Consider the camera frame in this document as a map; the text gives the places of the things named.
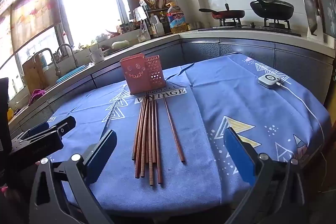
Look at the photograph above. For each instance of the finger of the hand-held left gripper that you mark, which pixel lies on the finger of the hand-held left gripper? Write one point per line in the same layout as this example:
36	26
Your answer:
39	146
39	128

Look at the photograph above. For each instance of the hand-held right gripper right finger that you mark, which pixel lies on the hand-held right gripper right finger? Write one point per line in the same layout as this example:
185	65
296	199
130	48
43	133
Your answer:
237	158

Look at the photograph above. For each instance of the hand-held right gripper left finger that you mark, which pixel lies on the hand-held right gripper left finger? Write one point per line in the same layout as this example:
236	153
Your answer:
103	154

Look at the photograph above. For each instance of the bundle of wooden chopsticks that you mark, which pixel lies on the bundle of wooden chopsticks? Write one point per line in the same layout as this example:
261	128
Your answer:
147	134

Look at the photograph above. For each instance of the light brown wooden chopstick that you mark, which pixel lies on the light brown wooden chopstick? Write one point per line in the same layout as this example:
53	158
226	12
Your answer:
173	129

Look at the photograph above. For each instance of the pink utensil holder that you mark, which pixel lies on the pink utensil holder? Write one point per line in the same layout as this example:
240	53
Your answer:
136	74

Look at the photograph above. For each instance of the pink cloth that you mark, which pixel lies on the pink cloth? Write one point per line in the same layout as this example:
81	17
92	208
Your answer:
36	95

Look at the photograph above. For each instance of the wooden cutting board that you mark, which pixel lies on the wooden cutting board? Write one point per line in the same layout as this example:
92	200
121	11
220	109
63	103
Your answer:
32	74

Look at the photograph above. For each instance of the blue printed tablecloth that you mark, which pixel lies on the blue printed tablecloth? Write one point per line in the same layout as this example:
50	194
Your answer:
210	108

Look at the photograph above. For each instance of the blue drain tray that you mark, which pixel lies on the blue drain tray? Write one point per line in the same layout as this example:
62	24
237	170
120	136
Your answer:
71	74

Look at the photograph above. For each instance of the steel faucet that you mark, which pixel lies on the steel faucet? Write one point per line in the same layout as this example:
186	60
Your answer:
72	53
55	61

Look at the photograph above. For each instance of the small white device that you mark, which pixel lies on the small white device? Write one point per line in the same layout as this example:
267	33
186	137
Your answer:
269	80

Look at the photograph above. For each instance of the white mug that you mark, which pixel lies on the white mug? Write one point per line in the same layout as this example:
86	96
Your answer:
96	56

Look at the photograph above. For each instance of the printed window blind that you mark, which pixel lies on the printed window blind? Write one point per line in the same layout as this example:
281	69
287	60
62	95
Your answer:
29	19

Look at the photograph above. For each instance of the grey kitchen cabinet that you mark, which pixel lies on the grey kitchen cabinet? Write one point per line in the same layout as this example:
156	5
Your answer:
204	50

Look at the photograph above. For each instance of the gas stove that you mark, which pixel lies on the gas stove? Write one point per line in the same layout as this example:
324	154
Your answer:
252	28

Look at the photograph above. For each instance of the white plastic bottle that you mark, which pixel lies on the white plastic bottle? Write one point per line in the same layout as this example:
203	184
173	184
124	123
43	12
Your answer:
157	27

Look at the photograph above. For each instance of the red frying pan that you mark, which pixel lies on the red frying pan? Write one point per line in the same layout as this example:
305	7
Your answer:
228	13

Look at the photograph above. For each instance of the seasoning rack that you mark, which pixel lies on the seasoning rack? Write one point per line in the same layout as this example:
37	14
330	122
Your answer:
147	11

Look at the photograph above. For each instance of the cooking oil bottle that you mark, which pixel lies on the cooking oil bottle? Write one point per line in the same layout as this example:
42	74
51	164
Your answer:
177	20

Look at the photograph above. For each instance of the black wok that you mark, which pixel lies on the black wok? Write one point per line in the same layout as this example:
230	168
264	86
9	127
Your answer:
273	7

